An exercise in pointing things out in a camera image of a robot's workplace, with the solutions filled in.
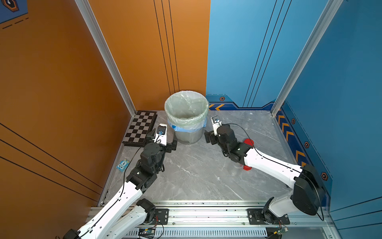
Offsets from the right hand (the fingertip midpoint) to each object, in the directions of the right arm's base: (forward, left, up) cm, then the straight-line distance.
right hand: (213, 127), depth 82 cm
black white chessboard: (+20, +49, -19) cm, 56 cm away
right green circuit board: (-45, -30, -24) cm, 59 cm away
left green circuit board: (-45, +33, -25) cm, 61 cm away
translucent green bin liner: (+20, +16, -5) cm, 26 cm away
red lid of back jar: (+5, -25, -20) cm, 33 cm away
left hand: (-8, +24, +8) cm, 27 cm away
